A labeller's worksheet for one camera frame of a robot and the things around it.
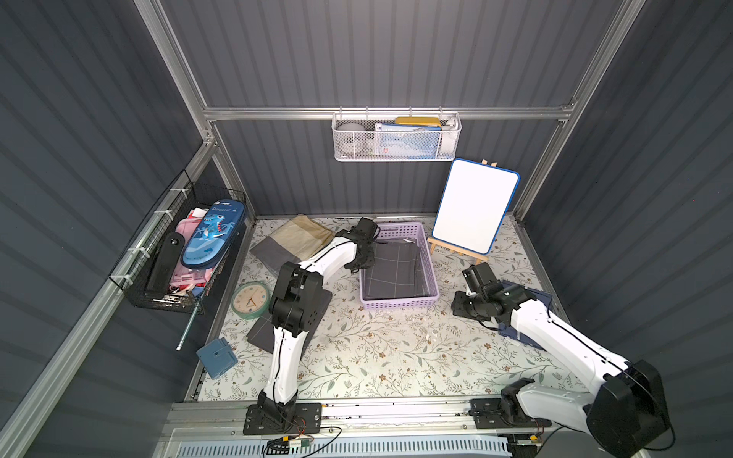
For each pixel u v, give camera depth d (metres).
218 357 0.83
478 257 0.99
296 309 0.56
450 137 0.85
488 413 0.73
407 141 0.85
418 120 0.89
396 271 0.99
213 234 0.67
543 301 0.97
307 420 0.74
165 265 0.63
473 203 0.89
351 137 0.83
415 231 1.11
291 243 1.11
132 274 0.61
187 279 0.65
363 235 0.81
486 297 0.62
